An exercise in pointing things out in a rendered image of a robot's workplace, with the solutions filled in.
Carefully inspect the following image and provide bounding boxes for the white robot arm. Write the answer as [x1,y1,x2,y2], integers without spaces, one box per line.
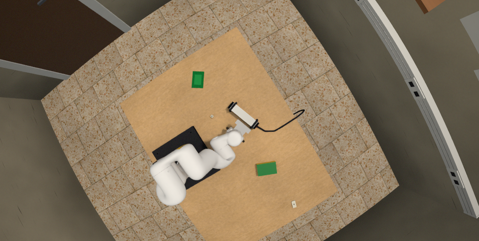
[150,120,251,206]

